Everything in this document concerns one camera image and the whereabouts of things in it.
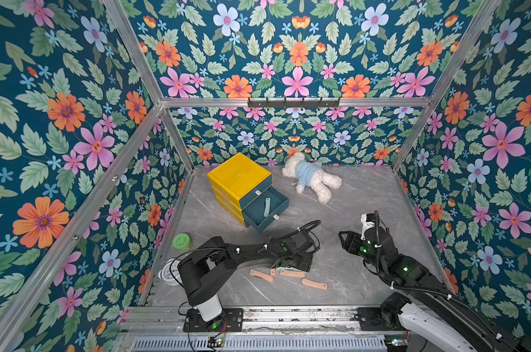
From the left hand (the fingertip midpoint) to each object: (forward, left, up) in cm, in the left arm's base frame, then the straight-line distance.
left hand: (310, 261), depth 85 cm
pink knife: (-3, +20, -2) cm, 20 cm away
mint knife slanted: (+25, +16, +6) cm, 30 cm away
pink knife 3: (-8, 0, -3) cm, 8 cm away
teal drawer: (+24, +20, +16) cm, 35 cm away
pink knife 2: (-4, +7, -1) cm, 8 cm away
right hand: (+5, -13, +13) cm, 19 cm away
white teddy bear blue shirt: (+40, -6, +7) cm, 41 cm away
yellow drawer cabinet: (+26, +27, +20) cm, 43 cm away
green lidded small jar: (+12, +52, +3) cm, 53 cm away
